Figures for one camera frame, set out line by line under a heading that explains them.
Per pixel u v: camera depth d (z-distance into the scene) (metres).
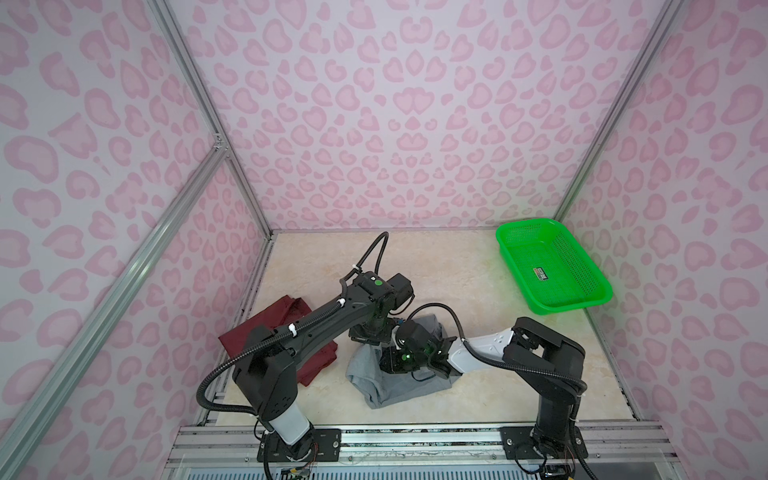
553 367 0.47
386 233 0.74
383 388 0.80
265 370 0.43
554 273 1.07
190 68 0.77
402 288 0.65
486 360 0.51
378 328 0.68
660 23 0.71
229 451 0.73
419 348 0.71
